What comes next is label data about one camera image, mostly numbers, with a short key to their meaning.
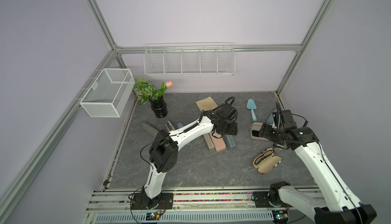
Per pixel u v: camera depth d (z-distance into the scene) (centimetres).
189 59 102
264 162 85
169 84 89
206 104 112
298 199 54
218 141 91
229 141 88
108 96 83
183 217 157
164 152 49
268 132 68
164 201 74
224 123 71
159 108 101
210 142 87
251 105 112
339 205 37
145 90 85
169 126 96
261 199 74
